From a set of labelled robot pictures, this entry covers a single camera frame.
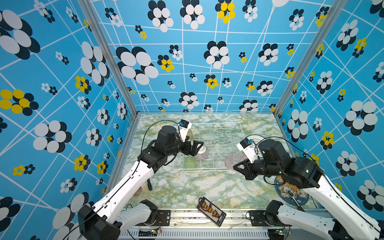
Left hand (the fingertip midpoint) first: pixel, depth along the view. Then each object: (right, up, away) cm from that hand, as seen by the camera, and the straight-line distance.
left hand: (197, 139), depth 71 cm
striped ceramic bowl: (+4, -10, +19) cm, 22 cm away
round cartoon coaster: (+48, -29, +11) cm, 57 cm away
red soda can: (-31, -28, +8) cm, 43 cm away
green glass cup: (-4, -16, +21) cm, 27 cm away
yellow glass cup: (-4, +1, +24) cm, 25 cm away
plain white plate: (+43, -4, +34) cm, 55 cm away
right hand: (+16, -11, -8) cm, 21 cm away
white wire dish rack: (+17, -3, +33) cm, 37 cm away
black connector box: (+8, -37, +3) cm, 38 cm away
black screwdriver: (-27, -27, +13) cm, 40 cm away
